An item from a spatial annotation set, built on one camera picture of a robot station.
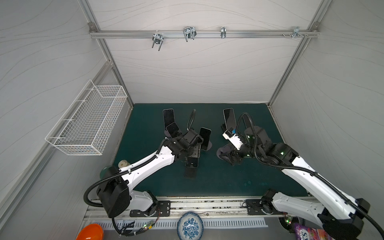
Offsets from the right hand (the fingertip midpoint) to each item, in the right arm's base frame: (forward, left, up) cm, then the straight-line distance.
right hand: (227, 145), depth 70 cm
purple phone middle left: (+16, +30, -12) cm, 36 cm away
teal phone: (+14, +10, -12) cm, 21 cm away
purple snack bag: (-30, -34, -22) cm, 50 cm away
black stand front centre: (-5, +18, -25) cm, 31 cm away
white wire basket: (+2, +66, +8) cm, 67 cm away
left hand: (+4, +15, -11) cm, 19 cm away
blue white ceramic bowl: (-31, +16, -23) cm, 42 cm away
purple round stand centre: (+12, +7, -24) cm, 28 cm away
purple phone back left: (+25, +35, -11) cm, 44 cm away
